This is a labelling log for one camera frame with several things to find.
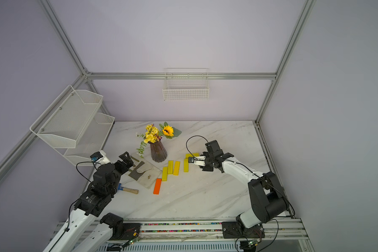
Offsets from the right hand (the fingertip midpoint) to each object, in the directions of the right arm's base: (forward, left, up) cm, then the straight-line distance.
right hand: (202, 160), depth 91 cm
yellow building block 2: (+1, +10, -7) cm, 12 cm away
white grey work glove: (-5, +34, -6) cm, 35 cm away
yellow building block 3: (-5, +23, -6) cm, 25 cm away
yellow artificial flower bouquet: (+4, +26, +20) cm, 33 cm away
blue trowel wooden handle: (-15, +40, -5) cm, 43 cm away
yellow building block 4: (-1, +20, -5) cm, 20 cm away
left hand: (-7, +40, +15) cm, 44 cm away
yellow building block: (-5, +7, +15) cm, 17 cm away
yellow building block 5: (-1, +16, -6) cm, 17 cm away
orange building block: (-12, +27, -7) cm, 30 cm away
